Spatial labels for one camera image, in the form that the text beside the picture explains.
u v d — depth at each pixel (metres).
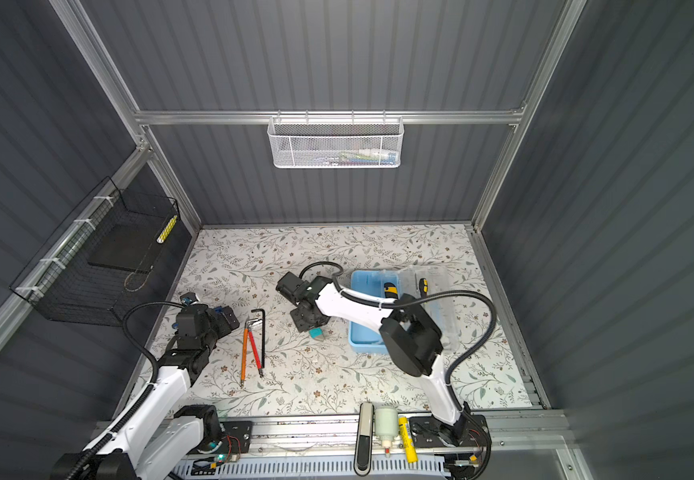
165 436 0.56
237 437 0.72
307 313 0.64
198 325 0.67
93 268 0.72
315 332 0.87
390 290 0.91
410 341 0.53
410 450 0.71
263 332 0.92
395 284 0.94
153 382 0.53
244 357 0.87
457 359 0.54
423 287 0.87
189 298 0.74
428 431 0.72
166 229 0.82
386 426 0.69
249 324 0.94
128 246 0.76
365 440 0.72
